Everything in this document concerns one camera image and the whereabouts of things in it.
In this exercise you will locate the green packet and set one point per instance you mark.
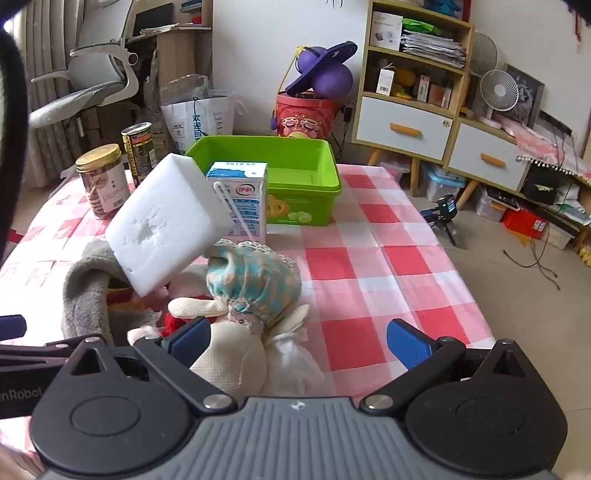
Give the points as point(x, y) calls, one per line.
point(420, 25)

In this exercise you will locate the yellow object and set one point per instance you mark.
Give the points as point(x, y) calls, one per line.
point(406, 78)

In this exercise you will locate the clear storage box blue lid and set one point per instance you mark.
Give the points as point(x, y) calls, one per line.
point(443, 184)

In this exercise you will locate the tall wooden shelf cabinet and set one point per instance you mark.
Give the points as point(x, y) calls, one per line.
point(401, 124)

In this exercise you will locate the pink plush toy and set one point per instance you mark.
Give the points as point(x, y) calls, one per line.
point(184, 284)

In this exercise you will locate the blue white milk carton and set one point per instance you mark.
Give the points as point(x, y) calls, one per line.
point(249, 203)

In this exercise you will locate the red white checkered tablecloth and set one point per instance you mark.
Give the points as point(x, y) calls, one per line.
point(392, 277)

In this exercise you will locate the red box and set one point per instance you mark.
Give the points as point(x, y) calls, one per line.
point(524, 224)

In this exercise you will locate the green plastic bin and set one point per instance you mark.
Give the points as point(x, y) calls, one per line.
point(295, 203)

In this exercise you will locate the red santa hat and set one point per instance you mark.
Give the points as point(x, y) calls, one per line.
point(174, 324)

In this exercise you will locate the action camera on tripod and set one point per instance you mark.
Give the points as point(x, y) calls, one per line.
point(445, 207)

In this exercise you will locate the purple jump ball toy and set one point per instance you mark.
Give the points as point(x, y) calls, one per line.
point(332, 81)

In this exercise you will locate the white printed bag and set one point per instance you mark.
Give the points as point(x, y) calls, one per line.
point(203, 120)

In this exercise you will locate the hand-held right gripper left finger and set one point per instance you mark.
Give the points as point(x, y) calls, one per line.
point(191, 340)

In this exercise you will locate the white product box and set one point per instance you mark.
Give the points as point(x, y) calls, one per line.
point(387, 30)

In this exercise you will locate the grey towel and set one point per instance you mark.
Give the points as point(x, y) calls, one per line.
point(83, 286)

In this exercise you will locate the small white box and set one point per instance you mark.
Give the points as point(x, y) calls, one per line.
point(385, 81)

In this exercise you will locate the red tassel ornament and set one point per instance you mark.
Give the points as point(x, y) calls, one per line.
point(579, 27)

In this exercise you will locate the cookie jar with gold lid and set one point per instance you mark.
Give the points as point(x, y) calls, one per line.
point(99, 184)

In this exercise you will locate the wooden desk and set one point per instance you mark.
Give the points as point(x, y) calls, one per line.
point(173, 50)

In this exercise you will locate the white grey office chair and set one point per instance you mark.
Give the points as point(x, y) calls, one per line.
point(83, 92)

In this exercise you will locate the low wooden drawer cabinet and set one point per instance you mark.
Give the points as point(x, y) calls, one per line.
point(485, 157)

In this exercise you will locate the white desk fan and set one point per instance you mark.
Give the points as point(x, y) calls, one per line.
point(498, 90)

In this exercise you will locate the dark picture frame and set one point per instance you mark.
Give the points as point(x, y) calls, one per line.
point(528, 87)

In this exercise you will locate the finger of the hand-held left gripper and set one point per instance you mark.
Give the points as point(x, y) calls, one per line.
point(32, 355)
point(13, 327)

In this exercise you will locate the stack of papers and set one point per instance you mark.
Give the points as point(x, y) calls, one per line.
point(434, 48)

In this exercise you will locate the brown packaging box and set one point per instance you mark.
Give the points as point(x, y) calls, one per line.
point(436, 92)

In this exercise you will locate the grey curtain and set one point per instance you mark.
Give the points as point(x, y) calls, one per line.
point(46, 46)

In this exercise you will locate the clear plastic bag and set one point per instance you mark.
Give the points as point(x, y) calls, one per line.
point(184, 87)

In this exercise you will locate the burger plush toy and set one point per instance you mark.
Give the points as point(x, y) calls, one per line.
point(122, 301)

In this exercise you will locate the cardboard box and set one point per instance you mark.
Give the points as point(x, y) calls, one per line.
point(111, 124)

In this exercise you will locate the red snack bucket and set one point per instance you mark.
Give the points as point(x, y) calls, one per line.
point(304, 117)

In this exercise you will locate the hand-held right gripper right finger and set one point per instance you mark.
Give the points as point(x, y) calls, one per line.
point(408, 344)

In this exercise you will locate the black power adapter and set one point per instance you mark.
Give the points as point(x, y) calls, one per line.
point(347, 114)

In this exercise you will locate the tall black drink can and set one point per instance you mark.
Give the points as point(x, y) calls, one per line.
point(138, 152)

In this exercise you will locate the white sponge block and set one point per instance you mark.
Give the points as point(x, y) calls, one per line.
point(161, 217)

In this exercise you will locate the white standing fan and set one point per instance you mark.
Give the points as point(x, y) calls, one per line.
point(485, 50)

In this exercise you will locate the blue toy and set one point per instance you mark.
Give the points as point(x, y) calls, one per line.
point(441, 7)

